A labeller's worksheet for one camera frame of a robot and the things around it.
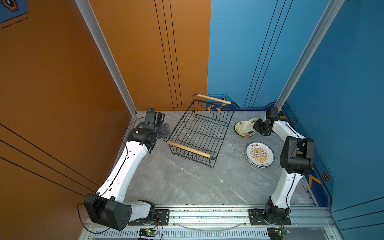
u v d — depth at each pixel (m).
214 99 1.05
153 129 0.56
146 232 0.71
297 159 0.55
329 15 0.72
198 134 1.05
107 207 0.38
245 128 1.06
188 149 0.78
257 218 0.72
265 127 0.86
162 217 0.74
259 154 0.94
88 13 0.71
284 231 0.69
